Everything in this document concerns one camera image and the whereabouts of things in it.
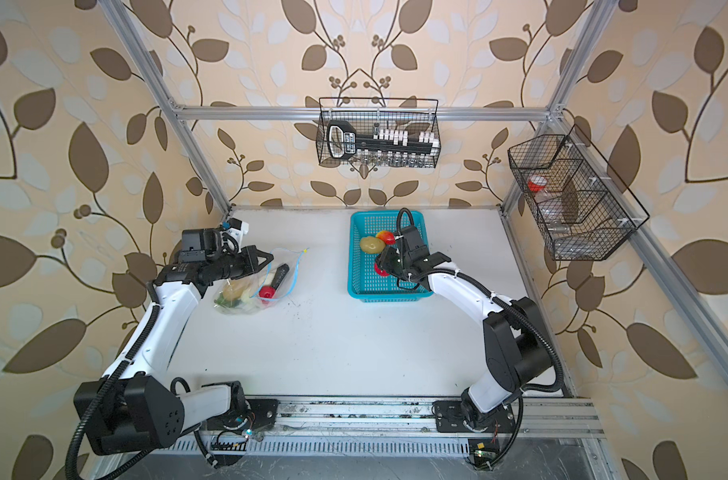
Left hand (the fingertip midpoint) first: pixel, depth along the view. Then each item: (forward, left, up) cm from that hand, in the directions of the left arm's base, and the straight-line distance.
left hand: (271, 254), depth 78 cm
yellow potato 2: (+19, -26, -18) cm, 37 cm away
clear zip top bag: (-2, +10, -19) cm, 21 cm away
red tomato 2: (+3, -28, -11) cm, 31 cm away
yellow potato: (-3, +13, -13) cm, 19 cm away
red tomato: (-3, +5, -15) cm, 16 cm away
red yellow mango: (+23, -31, -20) cm, 44 cm away
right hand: (+4, -29, -9) cm, 31 cm away
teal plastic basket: (+6, -23, -23) cm, 33 cm away
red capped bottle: (+19, -71, +11) cm, 74 cm away
